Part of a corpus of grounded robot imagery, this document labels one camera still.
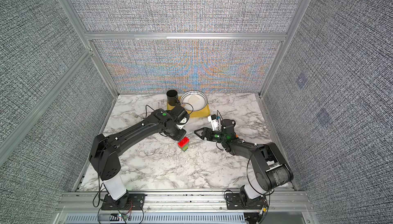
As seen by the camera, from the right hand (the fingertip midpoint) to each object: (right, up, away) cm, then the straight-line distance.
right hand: (198, 129), depth 86 cm
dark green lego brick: (-8, -11, +3) cm, 14 cm away
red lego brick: (-8, -7, -2) cm, 11 cm away
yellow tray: (+5, +9, +21) cm, 23 cm away
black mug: (-18, +20, +23) cm, 35 cm away
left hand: (-8, -3, -3) cm, 9 cm away
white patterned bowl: (-3, +18, +30) cm, 35 cm away
